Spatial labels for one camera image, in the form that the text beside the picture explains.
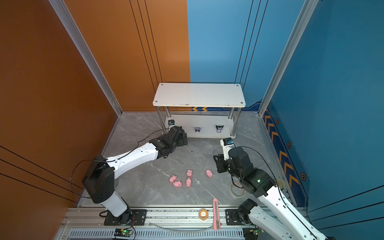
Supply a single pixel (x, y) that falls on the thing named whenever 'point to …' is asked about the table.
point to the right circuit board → (251, 233)
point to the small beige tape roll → (202, 218)
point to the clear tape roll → (236, 189)
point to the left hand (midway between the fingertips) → (180, 135)
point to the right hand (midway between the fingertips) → (214, 156)
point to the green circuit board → (123, 232)
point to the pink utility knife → (216, 215)
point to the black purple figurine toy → (219, 128)
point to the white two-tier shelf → (203, 110)
